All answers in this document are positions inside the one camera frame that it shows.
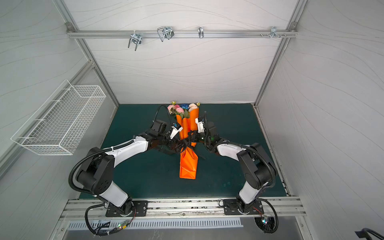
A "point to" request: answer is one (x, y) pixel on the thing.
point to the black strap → (192, 146)
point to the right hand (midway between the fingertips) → (190, 129)
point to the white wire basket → (57, 127)
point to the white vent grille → (167, 223)
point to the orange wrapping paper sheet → (188, 159)
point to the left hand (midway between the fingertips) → (181, 138)
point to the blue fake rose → (184, 106)
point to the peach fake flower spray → (193, 106)
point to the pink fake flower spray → (171, 108)
